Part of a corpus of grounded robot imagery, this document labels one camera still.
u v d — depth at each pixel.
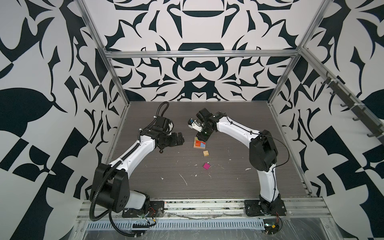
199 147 0.94
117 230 0.68
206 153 0.92
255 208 0.74
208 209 0.75
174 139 0.76
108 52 0.91
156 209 0.73
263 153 0.53
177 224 0.68
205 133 0.79
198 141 0.92
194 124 0.83
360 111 0.55
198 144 0.94
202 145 0.94
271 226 0.71
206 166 0.88
